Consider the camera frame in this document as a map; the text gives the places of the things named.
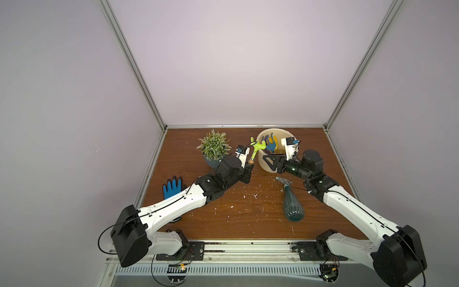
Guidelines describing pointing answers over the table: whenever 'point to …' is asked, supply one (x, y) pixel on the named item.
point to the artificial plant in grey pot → (214, 146)
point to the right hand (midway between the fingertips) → (268, 152)
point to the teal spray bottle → (293, 206)
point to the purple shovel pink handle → (266, 140)
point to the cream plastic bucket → (281, 133)
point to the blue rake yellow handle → (272, 143)
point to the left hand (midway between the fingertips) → (254, 164)
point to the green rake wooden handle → (256, 146)
